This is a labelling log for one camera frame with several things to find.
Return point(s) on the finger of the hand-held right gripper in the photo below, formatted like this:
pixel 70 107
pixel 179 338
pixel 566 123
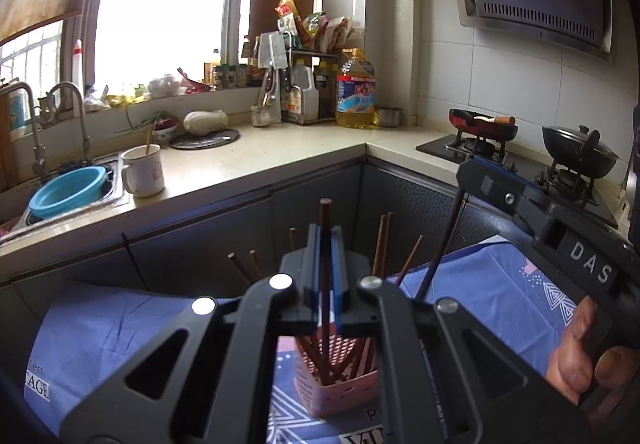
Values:
pixel 495 194
pixel 510 174

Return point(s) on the steel sink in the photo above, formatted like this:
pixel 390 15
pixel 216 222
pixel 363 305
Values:
pixel 117 184

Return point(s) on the angular steel faucet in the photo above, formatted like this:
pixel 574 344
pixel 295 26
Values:
pixel 36 139

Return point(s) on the pile of snack bags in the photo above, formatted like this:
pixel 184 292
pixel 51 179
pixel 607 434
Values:
pixel 320 29

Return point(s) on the small steel bowl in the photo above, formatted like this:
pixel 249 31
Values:
pixel 389 118

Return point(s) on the black gas stove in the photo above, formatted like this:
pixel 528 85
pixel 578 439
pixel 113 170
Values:
pixel 450 149

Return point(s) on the dark brown wooden chopstick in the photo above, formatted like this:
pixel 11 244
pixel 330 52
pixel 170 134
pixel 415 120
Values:
pixel 440 244
pixel 326 214

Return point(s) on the small patterned bowl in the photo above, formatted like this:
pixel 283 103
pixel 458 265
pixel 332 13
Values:
pixel 165 131

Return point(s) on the wooden cutting board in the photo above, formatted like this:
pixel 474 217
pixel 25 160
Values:
pixel 5 149

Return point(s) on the yellow cooking oil bottle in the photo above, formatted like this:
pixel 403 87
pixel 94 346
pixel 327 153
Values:
pixel 356 94

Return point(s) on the white mug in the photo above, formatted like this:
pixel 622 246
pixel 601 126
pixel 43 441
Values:
pixel 147 174

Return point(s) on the blue printed tablecloth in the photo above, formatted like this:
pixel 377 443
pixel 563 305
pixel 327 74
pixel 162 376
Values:
pixel 125 324

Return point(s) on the white and blue container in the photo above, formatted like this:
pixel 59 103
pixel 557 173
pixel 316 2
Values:
pixel 17 114

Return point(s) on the person's right hand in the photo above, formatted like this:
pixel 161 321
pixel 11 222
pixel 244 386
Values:
pixel 570 354

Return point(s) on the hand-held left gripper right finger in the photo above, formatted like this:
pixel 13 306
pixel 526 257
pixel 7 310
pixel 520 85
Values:
pixel 425 349

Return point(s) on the kitchen counter with cabinets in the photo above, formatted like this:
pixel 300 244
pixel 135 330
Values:
pixel 300 149

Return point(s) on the curved steel faucet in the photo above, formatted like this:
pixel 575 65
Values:
pixel 84 129

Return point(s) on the light wooden stick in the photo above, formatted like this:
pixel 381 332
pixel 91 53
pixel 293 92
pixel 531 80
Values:
pixel 148 141

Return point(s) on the pink plastic chopstick holder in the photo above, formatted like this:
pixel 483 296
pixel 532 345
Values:
pixel 340 394

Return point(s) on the hanging steel cleaver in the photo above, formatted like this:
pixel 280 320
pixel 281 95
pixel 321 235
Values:
pixel 275 49

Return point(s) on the white plastic jug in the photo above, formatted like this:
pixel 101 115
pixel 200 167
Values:
pixel 304 96

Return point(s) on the blue plastic basin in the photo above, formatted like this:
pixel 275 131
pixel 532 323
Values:
pixel 65 199

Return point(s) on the black wok with lid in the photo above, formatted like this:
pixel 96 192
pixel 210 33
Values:
pixel 580 156

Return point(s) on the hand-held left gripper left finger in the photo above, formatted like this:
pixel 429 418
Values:
pixel 235 349

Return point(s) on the bundle of wooden chopsticks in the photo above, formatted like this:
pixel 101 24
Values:
pixel 380 244

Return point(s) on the round dark trivet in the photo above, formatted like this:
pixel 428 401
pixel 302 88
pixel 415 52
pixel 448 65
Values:
pixel 200 141

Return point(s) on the white dough lump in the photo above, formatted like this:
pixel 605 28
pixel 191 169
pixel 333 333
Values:
pixel 205 121

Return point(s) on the metal spice rack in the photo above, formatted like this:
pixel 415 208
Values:
pixel 325 53

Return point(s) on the white teapot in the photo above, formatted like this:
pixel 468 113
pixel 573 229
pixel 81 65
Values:
pixel 165 86

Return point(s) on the red frying pan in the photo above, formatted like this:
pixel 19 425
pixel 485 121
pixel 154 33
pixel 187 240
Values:
pixel 480 126

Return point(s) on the row of spice jars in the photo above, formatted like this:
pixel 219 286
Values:
pixel 232 78

